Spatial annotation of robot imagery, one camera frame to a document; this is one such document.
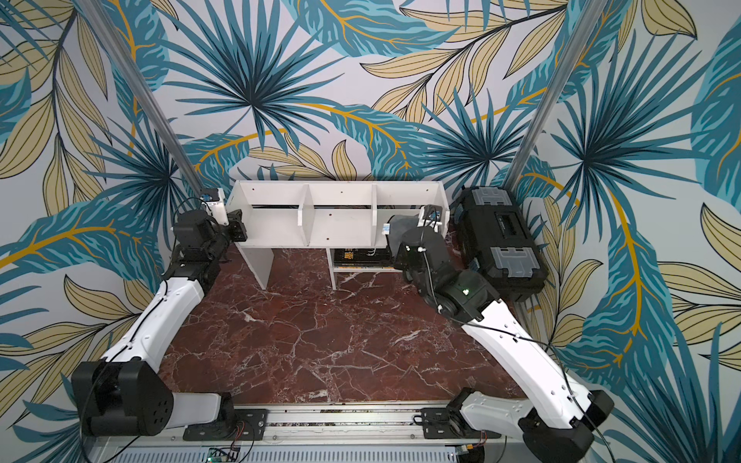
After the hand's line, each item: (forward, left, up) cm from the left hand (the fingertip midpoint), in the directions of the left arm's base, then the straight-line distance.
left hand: (239, 213), depth 79 cm
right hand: (-12, -45, +6) cm, 47 cm away
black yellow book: (-2, -34, -16) cm, 37 cm away
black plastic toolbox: (+6, -77, -14) cm, 78 cm away
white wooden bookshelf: (+5, -22, -5) cm, 23 cm away
